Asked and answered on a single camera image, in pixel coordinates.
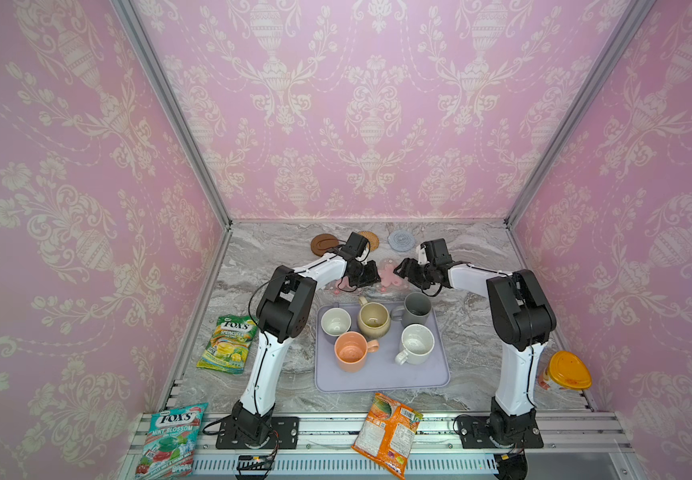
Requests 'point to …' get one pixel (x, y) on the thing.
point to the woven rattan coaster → (372, 240)
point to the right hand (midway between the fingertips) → (401, 273)
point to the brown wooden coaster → (322, 243)
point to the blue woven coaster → (401, 240)
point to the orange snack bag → (387, 434)
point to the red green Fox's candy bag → (168, 452)
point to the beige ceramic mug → (373, 318)
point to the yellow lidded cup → (566, 370)
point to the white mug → (418, 341)
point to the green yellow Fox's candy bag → (228, 346)
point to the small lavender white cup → (335, 321)
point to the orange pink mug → (350, 350)
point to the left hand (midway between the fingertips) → (379, 280)
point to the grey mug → (415, 310)
